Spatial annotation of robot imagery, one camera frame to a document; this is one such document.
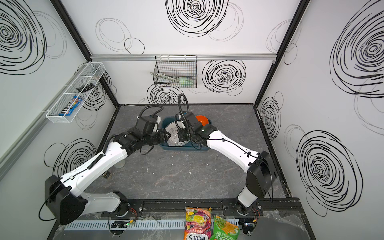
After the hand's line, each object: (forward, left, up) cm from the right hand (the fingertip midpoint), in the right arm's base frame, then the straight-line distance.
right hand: (177, 133), depth 79 cm
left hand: (-2, +3, +1) cm, 4 cm away
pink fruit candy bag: (-38, -11, -17) cm, 43 cm away
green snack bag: (-40, -22, -16) cm, 49 cm away
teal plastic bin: (+2, -7, -18) cm, 19 cm away
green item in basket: (+28, -4, +14) cm, 31 cm away
